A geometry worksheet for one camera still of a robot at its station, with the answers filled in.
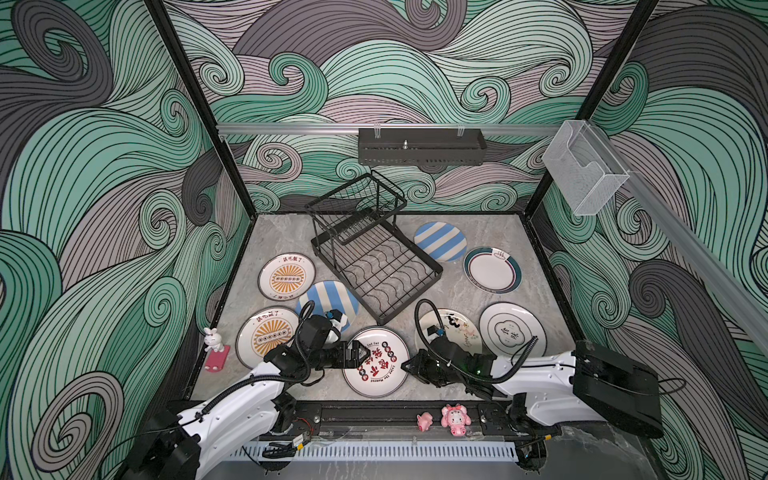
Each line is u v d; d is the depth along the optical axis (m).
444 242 1.10
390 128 0.93
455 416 0.71
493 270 1.03
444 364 0.61
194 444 0.41
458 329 0.88
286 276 1.01
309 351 0.63
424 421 0.71
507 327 0.88
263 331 0.88
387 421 0.74
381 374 0.80
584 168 0.79
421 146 0.95
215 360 0.83
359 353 0.72
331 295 0.96
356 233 0.82
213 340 0.80
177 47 0.76
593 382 0.43
